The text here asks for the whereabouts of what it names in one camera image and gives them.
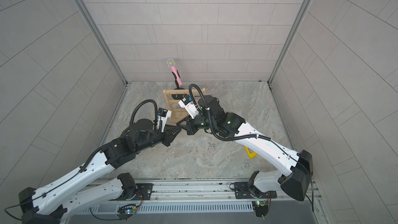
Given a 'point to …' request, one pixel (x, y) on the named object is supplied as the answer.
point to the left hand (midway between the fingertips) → (183, 129)
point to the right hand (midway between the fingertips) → (178, 126)
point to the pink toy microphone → (171, 63)
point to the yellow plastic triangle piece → (252, 155)
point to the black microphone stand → (177, 96)
